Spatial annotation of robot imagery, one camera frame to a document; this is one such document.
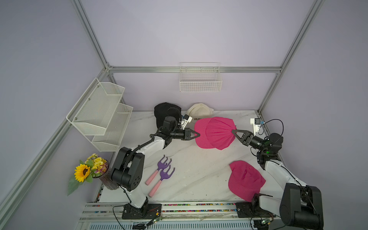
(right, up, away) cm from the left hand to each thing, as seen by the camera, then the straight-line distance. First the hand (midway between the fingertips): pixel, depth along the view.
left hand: (197, 136), depth 81 cm
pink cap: (+10, +2, -3) cm, 10 cm away
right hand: (+19, +2, -6) cm, 20 cm away
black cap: (-25, +18, +28) cm, 41 cm away
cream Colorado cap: (+2, +17, +26) cm, 31 cm away
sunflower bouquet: (-49, -13, -18) cm, 53 cm away
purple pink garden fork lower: (-21, -24, +4) cm, 32 cm away
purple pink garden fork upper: (-23, -20, +9) cm, 32 cm away
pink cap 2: (+27, -26, -1) cm, 37 cm away
